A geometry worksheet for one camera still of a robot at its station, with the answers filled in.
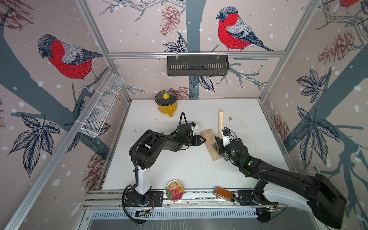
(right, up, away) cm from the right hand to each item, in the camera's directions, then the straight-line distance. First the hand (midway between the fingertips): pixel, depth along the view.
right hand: (217, 134), depth 82 cm
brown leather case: (+2, -29, -10) cm, 31 cm away
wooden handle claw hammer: (-1, +8, -11) cm, 14 cm away
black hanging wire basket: (-17, +49, +25) cm, 57 cm away
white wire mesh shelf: (-74, +8, +3) cm, 74 cm away
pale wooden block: (-2, -7, +7) cm, 10 cm away
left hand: (-6, -4, +9) cm, 12 cm away
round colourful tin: (-24, -28, -9) cm, 38 cm away
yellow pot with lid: (-35, +22, +28) cm, 50 cm away
